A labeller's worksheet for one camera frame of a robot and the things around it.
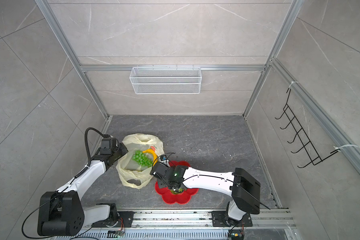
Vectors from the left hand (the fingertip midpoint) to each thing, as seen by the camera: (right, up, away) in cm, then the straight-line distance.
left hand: (124, 144), depth 88 cm
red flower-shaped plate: (+36, -28, -10) cm, 47 cm away
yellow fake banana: (+19, -9, +4) cm, 21 cm away
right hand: (+25, -17, -10) cm, 32 cm away
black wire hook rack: (+92, -1, -25) cm, 95 cm away
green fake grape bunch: (+11, -9, +2) cm, 14 cm away
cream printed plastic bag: (+8, -15, -10) cm, 20 cm away
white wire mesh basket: (+24, +43, +12) cm, 51 cm away
